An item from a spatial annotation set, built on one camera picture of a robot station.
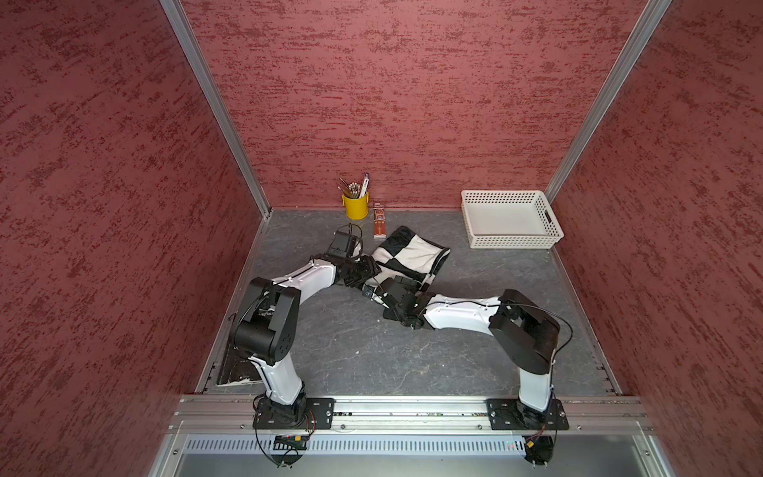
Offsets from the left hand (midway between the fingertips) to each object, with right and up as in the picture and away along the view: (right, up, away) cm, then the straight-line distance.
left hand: (374, 277), depth 94 cm
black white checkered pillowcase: (+10, +7, +12) cm, 17 cm away
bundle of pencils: (-8, +30, +10) cm, 32 cm away
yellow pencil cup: (-9, +24, +23) cm, 34 cm away
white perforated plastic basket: (+54, +20, +24) cm, 62 cm away
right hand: (+8, -5, -1) cm, 9 cm away
